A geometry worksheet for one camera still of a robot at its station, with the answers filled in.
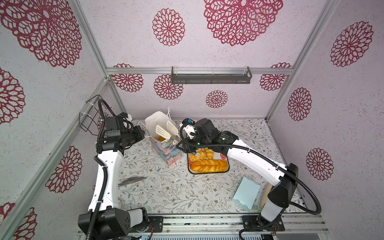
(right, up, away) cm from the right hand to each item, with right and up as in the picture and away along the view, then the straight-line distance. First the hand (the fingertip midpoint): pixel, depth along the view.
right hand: (179, 141), depth 71 cm
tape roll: (-31, -33, +8) cm, 46 cm away
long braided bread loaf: (+17, -16, +20) cm, 31 cm away
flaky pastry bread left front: (+10, -11, +23) cm, 28 cm away
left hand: (-18, +3, +4) cm, 19 cm away
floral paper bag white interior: (-7, -4, +10) cm, 13 cm away
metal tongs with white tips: (-6, +5, +7) cm, 10 cm away
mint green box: (+36, -29, +12) cm, 48 cm away
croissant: (-9, +1, +3) cm, 10 cm away
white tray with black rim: (+6, -20, +19) cm, 28 cm away
